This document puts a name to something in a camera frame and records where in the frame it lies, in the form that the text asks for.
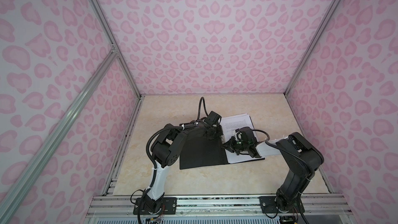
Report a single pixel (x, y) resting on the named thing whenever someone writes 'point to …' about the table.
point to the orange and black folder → (199, 151)
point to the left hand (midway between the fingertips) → (223, 133)
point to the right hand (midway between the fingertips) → (223, 146)
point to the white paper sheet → (232, 122)
